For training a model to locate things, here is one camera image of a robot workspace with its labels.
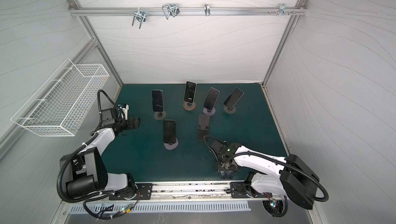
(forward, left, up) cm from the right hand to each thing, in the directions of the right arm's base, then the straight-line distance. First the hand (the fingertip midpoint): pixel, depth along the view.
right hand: (225, 164), depth 82 cm
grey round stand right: (+35, -4, 0) cm, 35 cm away
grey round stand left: (+29, +43, 0) cm, 52 cm away
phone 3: (+41, -7, +7) cm, 42 cm away
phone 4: (+13, +31, +13) cm, 36 cm away
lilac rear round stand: (+32, +9, +1) cm, 33 cm away
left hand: (+21, +55, +10) cm, 60 cm away
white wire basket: (+13, +77, +33) cm, 85 cm away
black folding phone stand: (+19, +13, +8) cm, 24 cm away
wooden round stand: (+38, +24, 0) cm, 45 cm away
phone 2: (+36, +9, +12) cm, 39 cm away
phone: (+38, +45, +8) cm, 59 cm away
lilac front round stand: (+8, +31, +1) cm, 32 cm away
